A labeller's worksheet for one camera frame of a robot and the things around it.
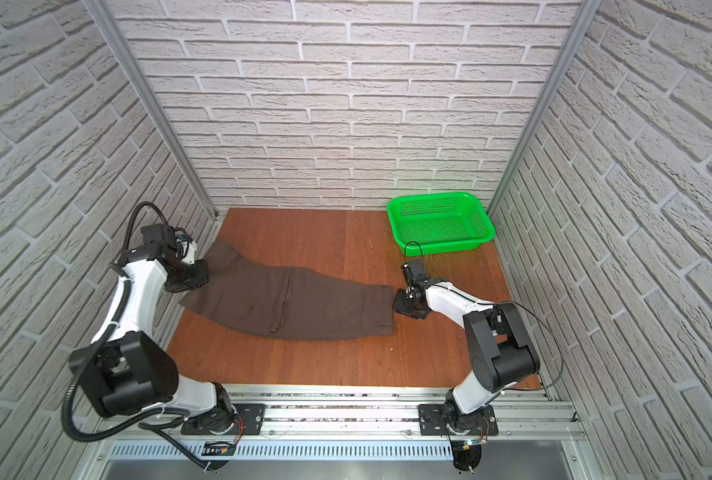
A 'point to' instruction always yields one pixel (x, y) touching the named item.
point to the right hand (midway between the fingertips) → (400, 305)
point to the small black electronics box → (218, 448)
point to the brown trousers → (287, 302)
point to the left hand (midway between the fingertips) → (201, 275)
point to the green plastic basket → (439, 222)
